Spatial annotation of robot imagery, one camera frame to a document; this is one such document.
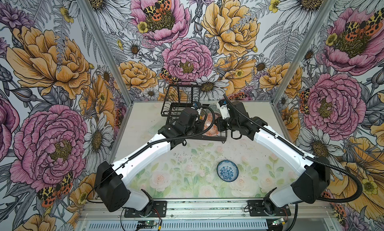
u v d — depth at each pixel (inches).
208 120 32.0
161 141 19.6
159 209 29.1
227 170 33.7
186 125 22.6
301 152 17.8
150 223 28.0
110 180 15.8
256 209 29.0
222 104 27.8
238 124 23.1
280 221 28.1
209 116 31.3
